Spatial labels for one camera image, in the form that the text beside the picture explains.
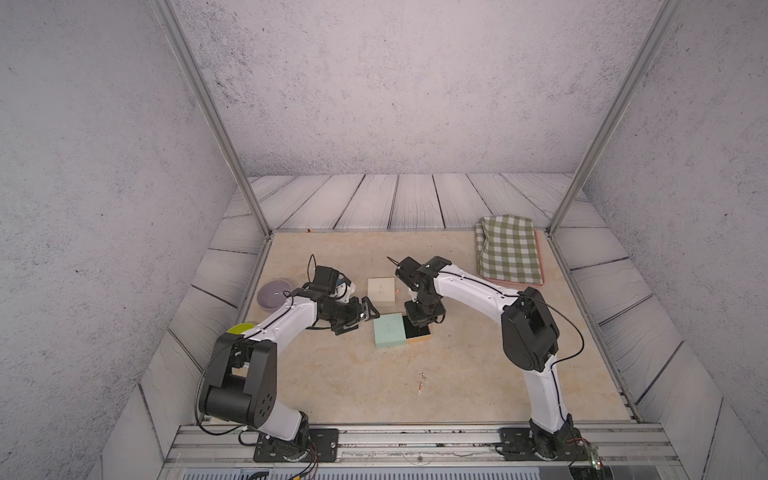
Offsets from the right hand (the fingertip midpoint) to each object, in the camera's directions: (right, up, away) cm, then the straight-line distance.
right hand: (420, 324), depth 88 cm
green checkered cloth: (+35, +22, +26) cm, 49 cm away
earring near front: (0, -16, -6) cm, 17 cm away
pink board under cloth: (+39, +10, +16) cm, 43 cm away
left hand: (-14, +2, -2) cm, 14 cm away
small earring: (+1, -13, -4) cm, 14 cm away
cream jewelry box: (-12, +8, +11) cm, 18 cm away
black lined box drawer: (-1, -3, +2) cm, 4 cm away
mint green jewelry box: (-9, -2, +1) cm, 9 cm away
